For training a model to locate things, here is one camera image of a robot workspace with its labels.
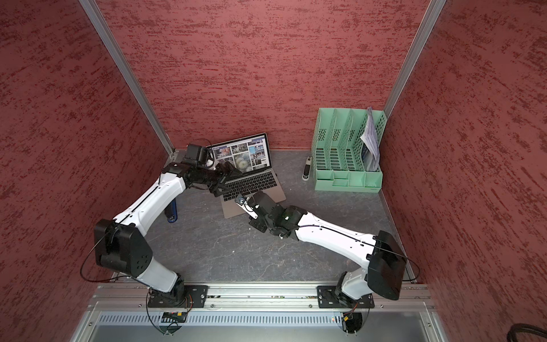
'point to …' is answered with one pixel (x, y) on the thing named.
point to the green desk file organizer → (337, 150)
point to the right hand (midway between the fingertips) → (257, 214)
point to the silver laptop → (251, 157)
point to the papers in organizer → (370, 148)
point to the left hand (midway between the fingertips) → (236, 183)
